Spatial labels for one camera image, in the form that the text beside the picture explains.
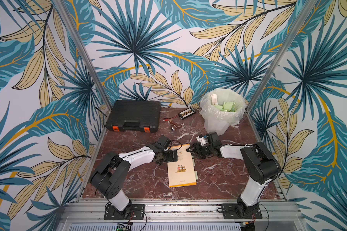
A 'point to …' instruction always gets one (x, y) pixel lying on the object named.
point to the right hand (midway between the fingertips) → (189, 151)
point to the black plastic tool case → (134, 115)
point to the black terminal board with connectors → (186, 113)
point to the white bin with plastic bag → (220, 108)
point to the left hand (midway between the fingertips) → (171, 159)
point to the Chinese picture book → (181, 172)
